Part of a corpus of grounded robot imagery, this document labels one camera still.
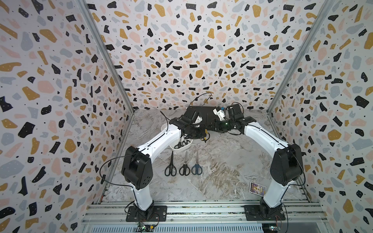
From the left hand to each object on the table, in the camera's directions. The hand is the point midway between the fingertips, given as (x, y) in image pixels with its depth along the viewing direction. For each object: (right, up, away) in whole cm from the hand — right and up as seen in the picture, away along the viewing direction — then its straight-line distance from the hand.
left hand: (208, 134), depth 83 cm
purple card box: (+28, -31, -1) cm, 42 cm away
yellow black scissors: (-2, -3, 0) cm, 4 cm away
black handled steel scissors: (-14, -22, +7) cm, 27 cm away
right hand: (0, +4, +2) cm, 4 cm away
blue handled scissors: (-6, -22, +7) cm, 24 cm away
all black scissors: (-22, -23, +7) cm, 32 cm away
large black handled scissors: (-17, -8, +18) cm, 26 cm away
